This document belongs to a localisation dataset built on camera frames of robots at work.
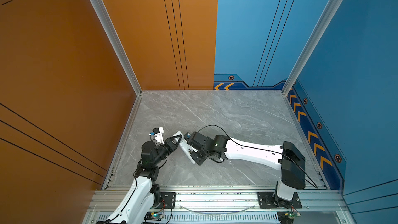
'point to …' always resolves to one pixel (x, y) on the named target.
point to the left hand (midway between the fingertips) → (181, 136)
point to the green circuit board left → (154, 216)
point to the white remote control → (192, 160)
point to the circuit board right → (286, 217)
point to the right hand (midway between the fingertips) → (193, 155)
